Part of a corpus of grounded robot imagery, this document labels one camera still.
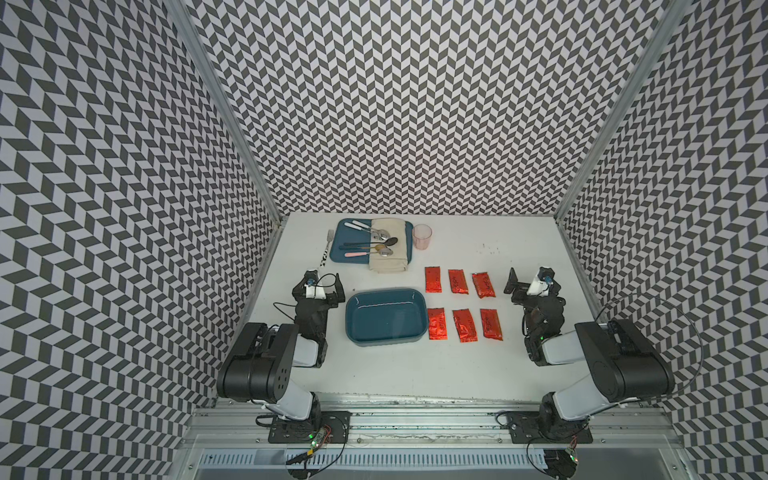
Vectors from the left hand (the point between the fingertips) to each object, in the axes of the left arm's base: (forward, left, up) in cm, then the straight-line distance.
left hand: (322, 276), depth 90 cm
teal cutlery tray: (+23, -5, -10) cm, 25 cm away
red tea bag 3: (+2, -52, -9) cm, 53 cm away
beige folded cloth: (+10, -23, -7) cm, 26 cm away
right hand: (0, -62, +1) cm, 62 cm away
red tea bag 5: (-12, -51, -9) cm, 53 cm away
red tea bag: (+4, -35, -9) cm, 36 cm away
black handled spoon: (+20, -19, -8) cm, 29 cm away
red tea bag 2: (+4, -44, -10) cm, 45 cm away
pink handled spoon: (+17, -18, -10) cm, 26 cm away
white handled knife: (+32, -6, -12) cm, 35 cm away
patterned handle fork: (+24, +3, -9) cm, 26 cm away
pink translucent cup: (+21, -32, -6) cm, 38 cm away
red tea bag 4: (-11, -35, -10) cm, 38 cm away
